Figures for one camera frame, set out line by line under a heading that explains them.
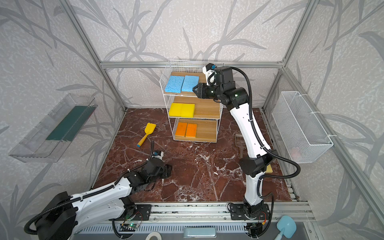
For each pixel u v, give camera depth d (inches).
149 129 42.1
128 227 28.2
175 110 32.5
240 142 39.7
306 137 23.8
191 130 41.0
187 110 32.5
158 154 29.8
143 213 28.9
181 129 41.8
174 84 28.8
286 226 27.4
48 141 25.1
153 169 25.4
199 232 25.2
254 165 17.8
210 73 24.0
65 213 15.9
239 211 28.8
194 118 33.1
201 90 23.6
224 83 20.3
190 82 29.3
